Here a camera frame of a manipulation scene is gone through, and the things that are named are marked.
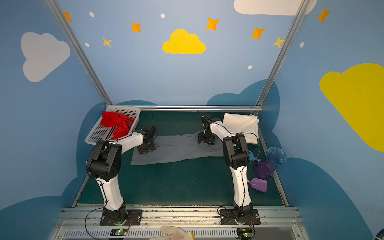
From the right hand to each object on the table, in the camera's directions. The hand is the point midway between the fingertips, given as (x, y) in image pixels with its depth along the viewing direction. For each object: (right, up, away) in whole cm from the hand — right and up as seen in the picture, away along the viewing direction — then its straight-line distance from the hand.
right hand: (204, 141), depth 103 cm
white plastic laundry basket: (-73, +6, -1) cm, 73 cm away
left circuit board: (-44, -41, -32) cm, 68 cm away
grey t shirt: (-24, -5, -3) cm, 25 cm away
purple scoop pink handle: (+30, -24, -17) cm, 42 cm away
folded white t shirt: (+30, +12, +1) cm, 32 cm away
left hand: (-37, -5, -3) cm, 38 cm away
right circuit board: (+17, -42, -31) cm, 55 cm away
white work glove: (-17, -41, -33) cm, 55 cm away
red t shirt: (-59, +13, +1) cm, 60 cm away
